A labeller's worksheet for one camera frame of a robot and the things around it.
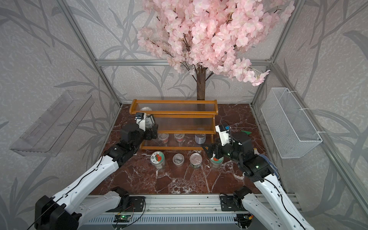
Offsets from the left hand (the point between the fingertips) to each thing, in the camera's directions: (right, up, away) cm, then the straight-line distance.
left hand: (151, 124), depth 78 cm
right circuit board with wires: (+49, -48, -7) cm, 69 cm away
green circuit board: (-12, -47, -8) cm, 49 cm away
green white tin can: (-2, +1, +3) cm, 3 cm away
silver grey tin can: (+28, -11, +13) cm, 32 cm away
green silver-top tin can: (+25, -22, +5) cm, 33 cm away
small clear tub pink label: (+14, -22, +6) cm, 27 cm away
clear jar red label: (+36, -24, +4) cm, 44 cm away
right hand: (+31, -8, -9) cm, 33 cm away
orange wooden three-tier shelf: (+16, -2, +29) cm, 33 cm away
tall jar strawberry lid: (+3, -21, +3) cm, 21 cm away
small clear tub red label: (+4, -10, +13) cm, 17 cm away
